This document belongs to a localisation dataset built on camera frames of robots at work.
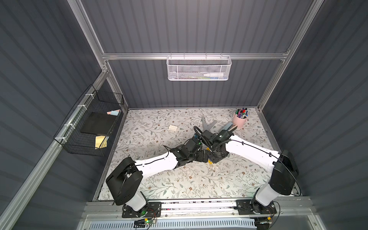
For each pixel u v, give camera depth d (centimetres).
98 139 70
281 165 44
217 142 57
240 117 100
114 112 82
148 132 105
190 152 64
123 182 45
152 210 73
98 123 76
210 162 73
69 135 62
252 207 66
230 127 104
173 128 105
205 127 106
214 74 89
